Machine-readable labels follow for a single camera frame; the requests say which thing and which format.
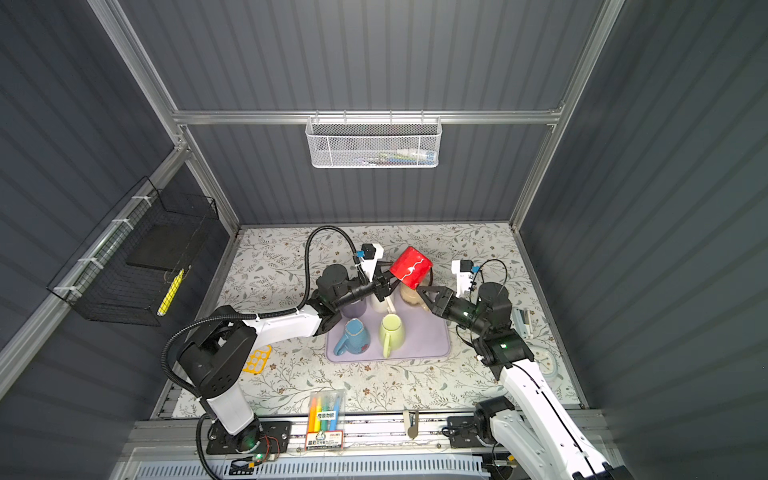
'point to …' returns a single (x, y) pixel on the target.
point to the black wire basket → (123, 273)
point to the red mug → (412, 267)
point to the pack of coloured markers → (326, 419)
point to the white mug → (386, 305)
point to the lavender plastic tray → (427, 337)
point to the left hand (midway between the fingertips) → (405, 267)
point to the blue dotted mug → (355, 340)
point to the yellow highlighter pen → (171, 290)
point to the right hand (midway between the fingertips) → (422, 294)
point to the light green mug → (392, 333)
